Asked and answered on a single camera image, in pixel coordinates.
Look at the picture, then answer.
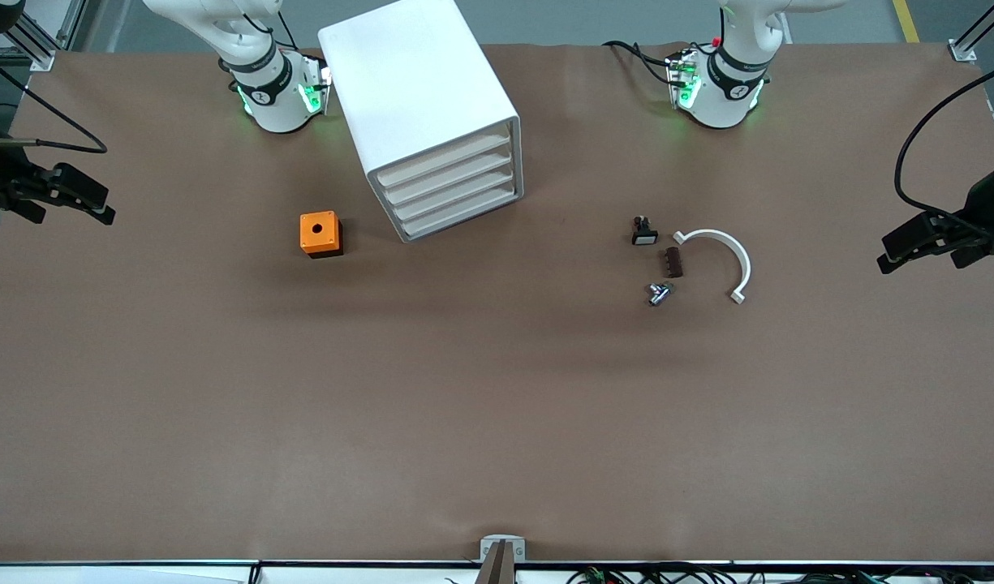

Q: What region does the orange box with hole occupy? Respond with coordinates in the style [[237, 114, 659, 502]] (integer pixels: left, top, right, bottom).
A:
[[299, 211, 344, 259]]

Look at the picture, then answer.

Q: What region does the aluminium frame post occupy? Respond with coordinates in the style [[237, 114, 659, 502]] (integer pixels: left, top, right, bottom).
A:
[[10, 0, 88, 72], [949, 0, 994, 62]]

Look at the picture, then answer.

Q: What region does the white half-ring clamp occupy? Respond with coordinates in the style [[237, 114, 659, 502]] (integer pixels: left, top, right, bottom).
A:
[[673, 229, 752, 305]]

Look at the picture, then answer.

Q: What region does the black arm base cable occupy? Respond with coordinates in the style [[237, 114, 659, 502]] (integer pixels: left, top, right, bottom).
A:
[[602, 39, 678, 86]]

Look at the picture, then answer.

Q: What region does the grey metal mounting bracket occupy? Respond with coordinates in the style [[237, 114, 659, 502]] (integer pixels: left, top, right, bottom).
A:
[[480, 535, 527, 562]]

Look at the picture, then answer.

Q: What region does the brown camera support strut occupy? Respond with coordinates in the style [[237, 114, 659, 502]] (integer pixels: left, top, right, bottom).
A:
[[475, 540, 516, 584]]

